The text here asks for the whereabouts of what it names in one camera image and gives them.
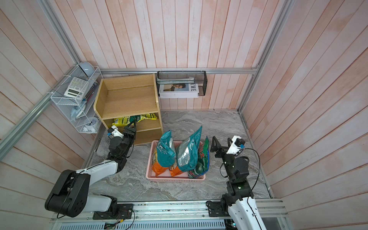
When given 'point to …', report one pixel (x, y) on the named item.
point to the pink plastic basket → (166, 176)
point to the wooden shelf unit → (130, 96)
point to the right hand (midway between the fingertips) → (220, 136)
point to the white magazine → (186, 90)
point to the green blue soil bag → (203, 165)
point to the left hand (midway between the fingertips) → (137, 124)
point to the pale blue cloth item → (75, 109)
